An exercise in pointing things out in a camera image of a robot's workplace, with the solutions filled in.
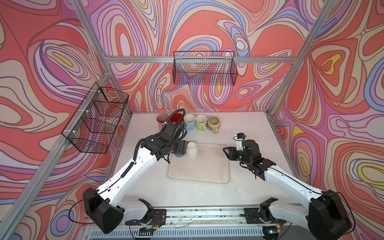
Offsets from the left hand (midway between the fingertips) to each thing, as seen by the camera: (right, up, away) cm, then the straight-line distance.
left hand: (181, 144), depth 76 cm
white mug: (+6, -5, +13) cm, 15 cm away
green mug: (+12, +13, +29) cm, 34 cm away
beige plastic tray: (+18, -16, +16) cm, 28 cm away
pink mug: (-16, +15, +27) cm, 35 cm away
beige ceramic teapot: (+20, +11, +27) cm, 36 cm away
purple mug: (-3, -10, +19) cm, 21 cm away
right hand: (+25, -6, +8) cm, 27 cm away
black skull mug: (-6, +16, +28) cm, 33 cm away
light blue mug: (+4, +14, +28) cm, 31 cm away
